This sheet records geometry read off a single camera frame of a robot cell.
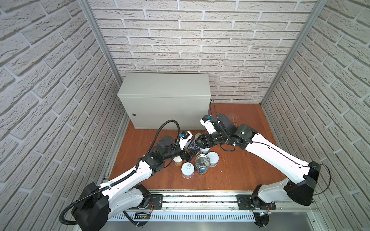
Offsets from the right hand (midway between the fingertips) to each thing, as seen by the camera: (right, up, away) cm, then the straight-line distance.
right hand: (201, 139), depth 71 cm
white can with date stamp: (+9, -14, +12) cm, 20 cm away
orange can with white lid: (-13, -14, +10) cm, 21 cm away
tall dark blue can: (-4, -4, 0) cm, 6 cm away
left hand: (-3, -3, +4) cm, 6 cm away
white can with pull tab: (-7, -19, +9) cm, 22 cm away
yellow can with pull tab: (-3, +2, -1) cm, 3 cm away
